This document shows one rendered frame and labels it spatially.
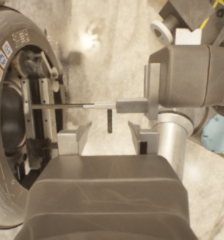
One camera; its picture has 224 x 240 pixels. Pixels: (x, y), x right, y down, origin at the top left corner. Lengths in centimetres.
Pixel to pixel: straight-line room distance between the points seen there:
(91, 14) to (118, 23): 18
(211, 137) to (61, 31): 110
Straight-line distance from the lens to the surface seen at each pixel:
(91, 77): 127
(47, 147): 70
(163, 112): 58
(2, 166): 51
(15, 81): 82
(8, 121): 94
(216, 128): 67
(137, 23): 131
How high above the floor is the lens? 126
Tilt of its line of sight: 75 degrees down
